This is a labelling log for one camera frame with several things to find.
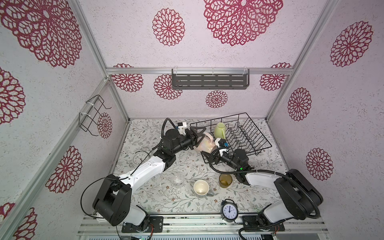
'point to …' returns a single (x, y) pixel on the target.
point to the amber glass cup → (225, 180)
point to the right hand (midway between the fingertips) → (208, 144)
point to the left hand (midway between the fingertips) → (205, 131)
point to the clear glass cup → (177, 179)
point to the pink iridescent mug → (207, 144)
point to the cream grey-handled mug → (201, 188)
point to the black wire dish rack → (235, 132)
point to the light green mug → (220, 130)
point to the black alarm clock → (229, 210)
